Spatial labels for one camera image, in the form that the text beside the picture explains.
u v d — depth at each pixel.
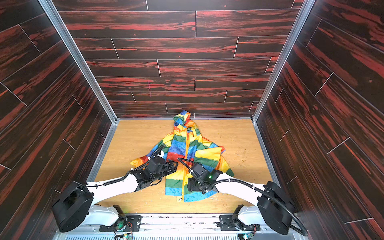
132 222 0.75
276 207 0.42
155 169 0.65
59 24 0.71
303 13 0.68
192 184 0.73
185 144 1.02
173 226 0.74
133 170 0.66
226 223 0.73
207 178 0.60
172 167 0.77
